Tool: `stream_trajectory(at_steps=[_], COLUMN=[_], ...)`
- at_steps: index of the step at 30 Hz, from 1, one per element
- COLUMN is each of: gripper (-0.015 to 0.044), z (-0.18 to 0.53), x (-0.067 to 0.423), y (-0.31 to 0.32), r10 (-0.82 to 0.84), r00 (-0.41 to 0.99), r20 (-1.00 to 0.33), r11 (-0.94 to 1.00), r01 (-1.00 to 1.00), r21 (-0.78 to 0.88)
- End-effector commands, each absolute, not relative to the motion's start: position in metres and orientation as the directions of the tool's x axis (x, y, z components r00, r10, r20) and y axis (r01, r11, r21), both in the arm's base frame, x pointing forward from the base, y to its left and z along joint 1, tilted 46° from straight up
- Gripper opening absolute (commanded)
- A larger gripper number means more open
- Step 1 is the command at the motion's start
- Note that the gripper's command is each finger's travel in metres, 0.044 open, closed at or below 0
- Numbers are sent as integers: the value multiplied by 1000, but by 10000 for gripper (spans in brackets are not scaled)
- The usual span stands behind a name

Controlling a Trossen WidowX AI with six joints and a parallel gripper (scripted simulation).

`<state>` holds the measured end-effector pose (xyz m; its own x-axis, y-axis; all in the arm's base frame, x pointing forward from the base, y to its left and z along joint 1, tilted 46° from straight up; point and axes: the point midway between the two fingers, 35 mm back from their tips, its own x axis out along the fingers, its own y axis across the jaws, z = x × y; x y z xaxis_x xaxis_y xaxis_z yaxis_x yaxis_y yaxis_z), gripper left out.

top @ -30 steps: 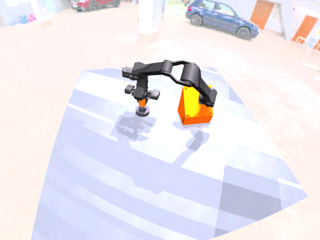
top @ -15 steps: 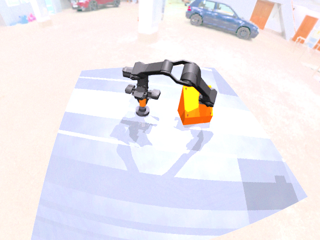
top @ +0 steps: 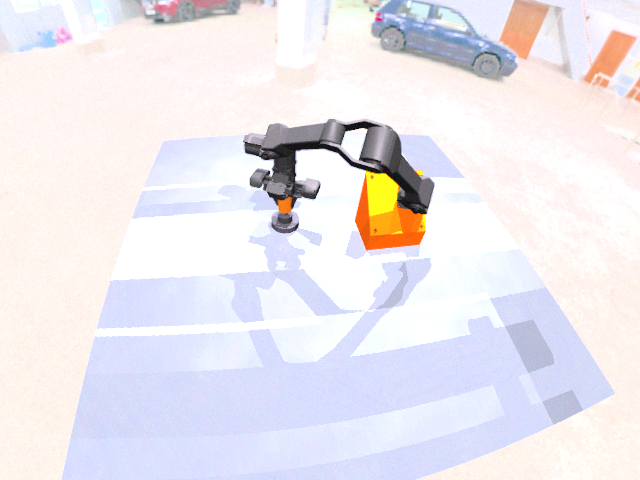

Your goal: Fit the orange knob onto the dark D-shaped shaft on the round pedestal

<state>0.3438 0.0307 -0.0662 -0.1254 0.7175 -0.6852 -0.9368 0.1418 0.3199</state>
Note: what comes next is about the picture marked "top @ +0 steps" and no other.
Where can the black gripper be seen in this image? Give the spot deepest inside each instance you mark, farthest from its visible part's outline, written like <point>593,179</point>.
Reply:
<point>307,189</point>

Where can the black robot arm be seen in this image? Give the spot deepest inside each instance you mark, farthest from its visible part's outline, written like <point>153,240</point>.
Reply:
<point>381,153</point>

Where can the orange knob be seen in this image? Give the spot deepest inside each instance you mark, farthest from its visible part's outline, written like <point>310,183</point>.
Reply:
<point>284,206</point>

